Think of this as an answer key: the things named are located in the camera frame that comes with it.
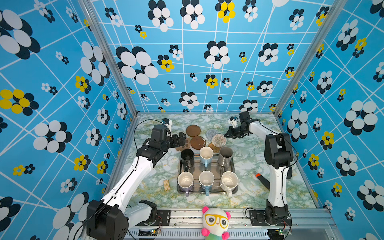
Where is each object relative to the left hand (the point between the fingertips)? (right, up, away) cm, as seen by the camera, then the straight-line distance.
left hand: (179, 135), depth 80 cm
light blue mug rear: (+15, -12, +12) cm, 23 cm away
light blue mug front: (+15, -26, +5) cm, 30 cm away
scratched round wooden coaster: (+10, -6, +23) cm, 26 cm away
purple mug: (+2, -27, +5) cm, 28 cm away
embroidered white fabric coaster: (+22, -11, +19) cm, 31 cm away
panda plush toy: (+18, -38, -13) cm, 44 cm away
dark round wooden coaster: (+7, +2, +29) cm, 29 cm away
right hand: (+30, -2, +23) cm, 38 cm away
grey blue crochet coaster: (+19, 0, +28) cm, 34 cm away
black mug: (+3, -17, +11) cm, 21 cm away
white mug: (+28, -26, +5) cm, 39 cm away
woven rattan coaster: (+24, -5, +21) cm, 33 cm away
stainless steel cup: (+26, -15, +7) cm, 31 cm away
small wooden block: (-8, -28, +3) cm, 30 cm away
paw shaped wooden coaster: (+2, -9, +21) cm, 23 cm away
